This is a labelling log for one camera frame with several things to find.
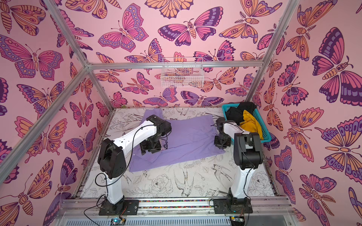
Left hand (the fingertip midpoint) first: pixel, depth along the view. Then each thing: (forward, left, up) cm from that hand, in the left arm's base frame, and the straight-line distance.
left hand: (153, 152), depth 82 cm
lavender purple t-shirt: (+16, -22, -10) cm, 29 cm away
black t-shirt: (+34, -57, -3) cm, 66 cm away
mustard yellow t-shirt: (+22, -63, 0) cm, 67 cm away
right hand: (+10, -42, -10) cm, 44 cm away
